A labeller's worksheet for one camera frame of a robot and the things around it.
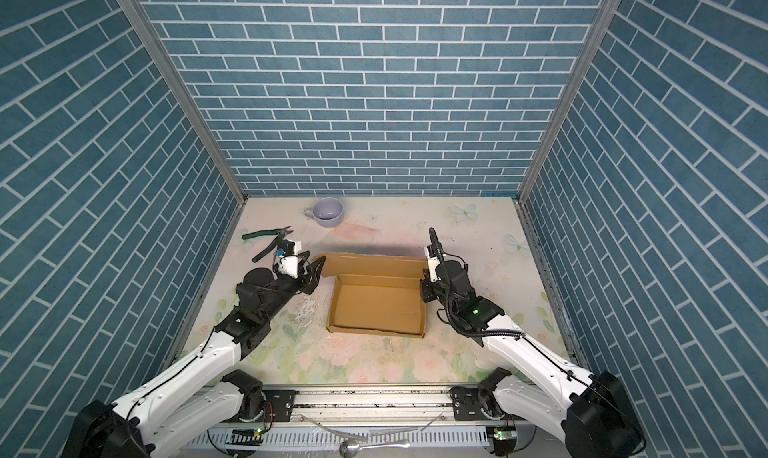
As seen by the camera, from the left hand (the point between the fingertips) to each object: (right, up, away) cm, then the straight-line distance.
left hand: (318, 256), depth 78 cm
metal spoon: (+10, -42, -12) cm, 45 cm away
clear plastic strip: (+14, -42, -8) cm, 45 cm away
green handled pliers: (-22, +5, +30) cm, 38 cm away
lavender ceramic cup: (-6, +13, +33) cm, 36 cm away
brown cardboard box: (+14, -14, +15) cm, 24 cm away
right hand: (+28, -4, +4) cm, 28 cm away
